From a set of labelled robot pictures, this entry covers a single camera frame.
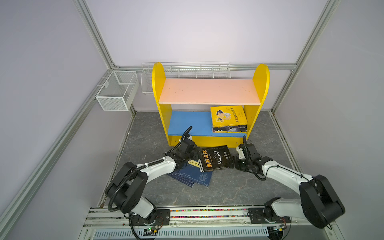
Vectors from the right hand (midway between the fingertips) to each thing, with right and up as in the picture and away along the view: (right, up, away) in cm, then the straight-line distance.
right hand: (231, 164), depth 89 cm
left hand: (-20, +7, +1) cm, 22 cm away
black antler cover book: (-10, +4, +1) cm, 10 cm away
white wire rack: (-20, +59, +5) cm, 62 cm away
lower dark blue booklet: (-29, -7, -4) cm, 30 cm away
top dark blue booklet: (-22, -4, -4) cm, 23 cm away
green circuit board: (-43, -29, -16) cm, 55 cm away
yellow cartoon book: (-2, +30, +3) cm, 30 cm away
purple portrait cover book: (0, +22, 0) cm, 22 cm away
